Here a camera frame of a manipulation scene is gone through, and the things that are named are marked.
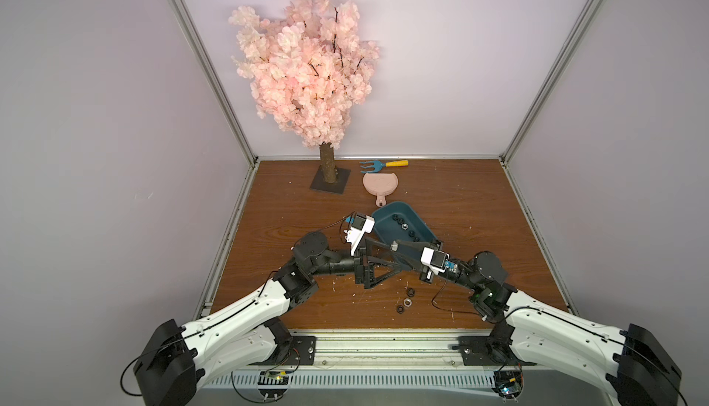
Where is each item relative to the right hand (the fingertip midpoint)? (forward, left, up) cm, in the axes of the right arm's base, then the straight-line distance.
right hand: (401, 240), depth 63 cm
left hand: (-6, +2, -1) cm, 6 cm away
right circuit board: (-24, -29, -31) cm, 49 cm away
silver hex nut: (+21, -4, -28) cm, 35 cm away
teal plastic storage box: (+23, -3, -29) cm, 38 cm away
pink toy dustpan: (+40, +4, -29) cm, 50 cm away
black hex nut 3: (+16, -8, -29) cm, 34 cm away
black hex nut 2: (+18, -7, -29) cm, 35 cm away
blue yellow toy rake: (+52, +5, -28) cm, 59 cm away
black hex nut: (+25, -1, -28) cm, 38 cm away
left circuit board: (-25, +34, -31) cm, 52 cm away
